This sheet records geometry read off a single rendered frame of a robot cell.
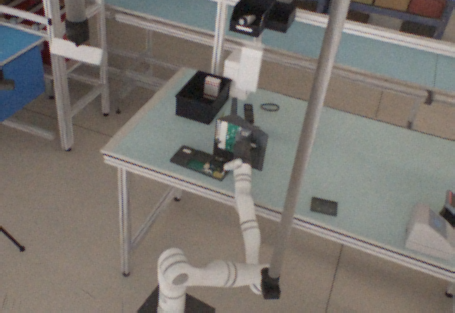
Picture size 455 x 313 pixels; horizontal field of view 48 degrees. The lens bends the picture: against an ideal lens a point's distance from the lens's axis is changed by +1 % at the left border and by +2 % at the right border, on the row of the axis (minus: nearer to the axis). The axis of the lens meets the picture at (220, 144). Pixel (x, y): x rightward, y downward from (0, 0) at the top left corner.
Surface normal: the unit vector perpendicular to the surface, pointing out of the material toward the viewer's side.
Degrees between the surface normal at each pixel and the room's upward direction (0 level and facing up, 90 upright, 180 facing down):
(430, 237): 90
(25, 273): 0
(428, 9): 90
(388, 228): 0
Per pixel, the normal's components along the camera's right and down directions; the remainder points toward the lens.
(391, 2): -0.36, 0.54
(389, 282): 0.10, -0.79
